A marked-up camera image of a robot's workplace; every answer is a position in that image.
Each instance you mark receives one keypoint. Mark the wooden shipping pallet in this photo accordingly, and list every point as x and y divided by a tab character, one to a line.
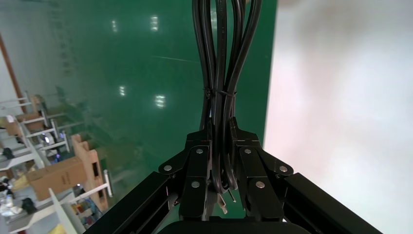
92	161

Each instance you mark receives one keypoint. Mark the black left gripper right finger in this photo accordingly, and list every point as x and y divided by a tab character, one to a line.
255	168

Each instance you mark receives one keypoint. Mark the colourful clutter pile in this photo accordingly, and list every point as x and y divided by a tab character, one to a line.
13	200

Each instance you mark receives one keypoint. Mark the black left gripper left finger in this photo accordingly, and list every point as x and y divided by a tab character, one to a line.
195	168

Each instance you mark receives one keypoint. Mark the white desk with metal legs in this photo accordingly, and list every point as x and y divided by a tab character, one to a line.
62	210

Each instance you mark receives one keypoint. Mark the tall brown cardboard carton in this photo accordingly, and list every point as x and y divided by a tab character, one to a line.
56	176

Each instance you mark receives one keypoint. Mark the white background desks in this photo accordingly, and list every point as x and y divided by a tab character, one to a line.
35	132

